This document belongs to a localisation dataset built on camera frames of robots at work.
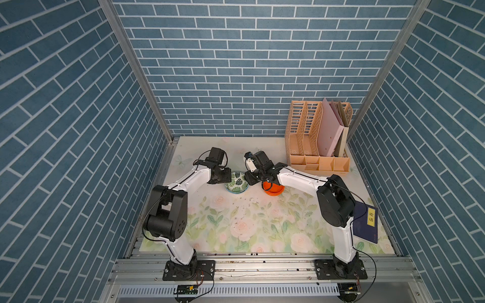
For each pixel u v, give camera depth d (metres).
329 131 1.00
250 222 0.87
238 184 0.96
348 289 0.71
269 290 0.77
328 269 0.73
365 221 0.86
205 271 0.74
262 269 0.75
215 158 0.74
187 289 0.72
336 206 0.53
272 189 0.91
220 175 0.81
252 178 0.84
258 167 0.76
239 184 0.96
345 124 0.87
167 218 0.47
